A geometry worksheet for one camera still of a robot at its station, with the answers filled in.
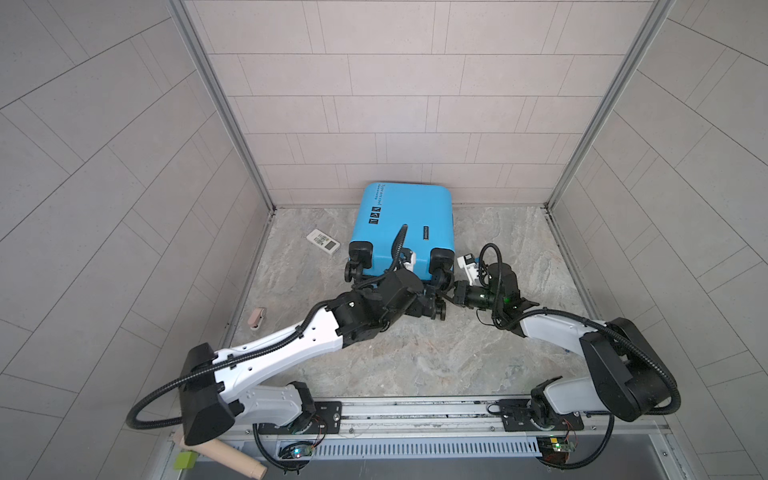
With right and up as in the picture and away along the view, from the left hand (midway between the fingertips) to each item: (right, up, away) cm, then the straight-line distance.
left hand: (430, 289), depth 71 cm
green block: (-53, -35, -8) cm, 64 cm away
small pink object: (-49, -11, +14) cm, 52 cm away
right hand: (+3, -3, +11) cm, 12 cm away
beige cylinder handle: (-46, -35, -7) cm, 58 cm away
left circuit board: (-29, -34, -6) cm, 45 cm away
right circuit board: (+28, -36, -3) cm, 46 cm away
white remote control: (-34, +10, +34) cm, 49 cm away
